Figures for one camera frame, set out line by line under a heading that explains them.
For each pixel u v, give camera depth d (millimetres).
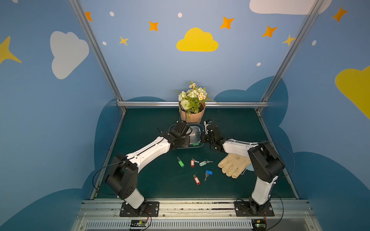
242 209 746
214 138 759
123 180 436
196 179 845
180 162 909
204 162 909
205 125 877
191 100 876
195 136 1103
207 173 864
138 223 718
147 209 732
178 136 658
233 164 907
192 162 913
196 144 1002
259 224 725
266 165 494
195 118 984
